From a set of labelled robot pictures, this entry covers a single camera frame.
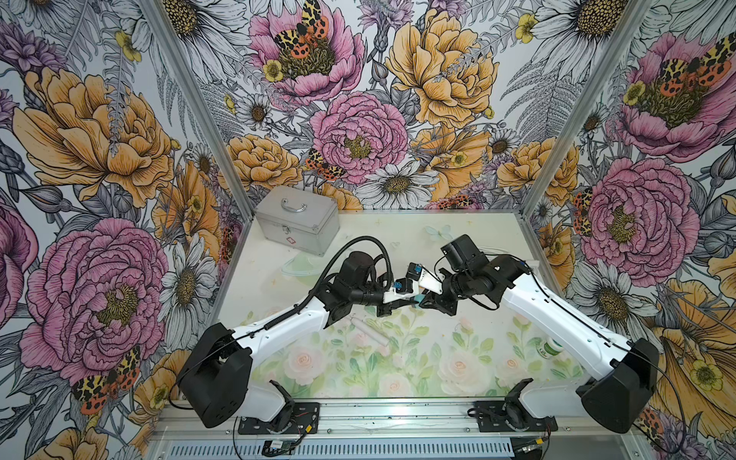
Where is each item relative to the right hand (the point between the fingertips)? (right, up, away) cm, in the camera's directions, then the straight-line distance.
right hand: (428, 303), depth 75 cm
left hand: (-4, +1, +1) cm, 4 cm away
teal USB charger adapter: (-2, +2, -1) cm, 3 cm away
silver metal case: (-39, +24, +25) cm, 52 cm away
